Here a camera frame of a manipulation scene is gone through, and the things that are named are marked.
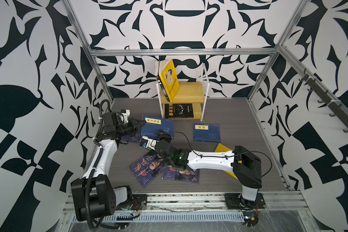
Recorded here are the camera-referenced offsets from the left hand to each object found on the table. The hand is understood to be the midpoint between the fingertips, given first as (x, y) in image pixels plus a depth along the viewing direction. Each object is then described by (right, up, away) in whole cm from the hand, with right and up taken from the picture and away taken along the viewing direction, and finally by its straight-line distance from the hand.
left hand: (146, 119), depth 79 cm
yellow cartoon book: (+11, +26, +3) cm, 28 cm away
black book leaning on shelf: (+8, +20, -1) cm, 22 cm away
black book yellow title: (+18, +5, +27) cm, 33 cm away
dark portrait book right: (+24, -32, +3) cm, 40 cm away
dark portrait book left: (0, -28, +4) cm, 29 cm away
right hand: (+7, -6, -1) cm, 9 cm away
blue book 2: (+37, -10, +22) cm, 44 cm away
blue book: (+3, -3, +2) cm, 4 cm away
